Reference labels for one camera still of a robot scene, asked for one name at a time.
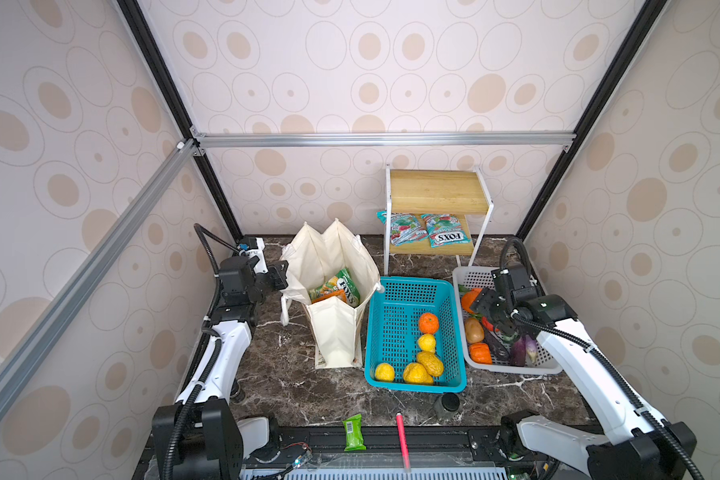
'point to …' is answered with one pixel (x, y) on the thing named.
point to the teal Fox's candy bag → (444, 229)
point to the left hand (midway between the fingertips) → (294, 257)
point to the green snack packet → (353, 427)
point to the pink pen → (403, 439)
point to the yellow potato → (474, 329)
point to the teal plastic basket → (395, 305)
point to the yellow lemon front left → (384, 372)
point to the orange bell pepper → (480, 353)
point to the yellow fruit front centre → (416, 373)
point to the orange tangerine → (428, 323)
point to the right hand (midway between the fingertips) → (483, 306)
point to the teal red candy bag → (405, 228)
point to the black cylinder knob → (237, 397)
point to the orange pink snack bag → (319, 294)
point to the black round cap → (450, 401)
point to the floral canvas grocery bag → (315, 256)
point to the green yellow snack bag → (345, 281)
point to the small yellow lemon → (427, 342)
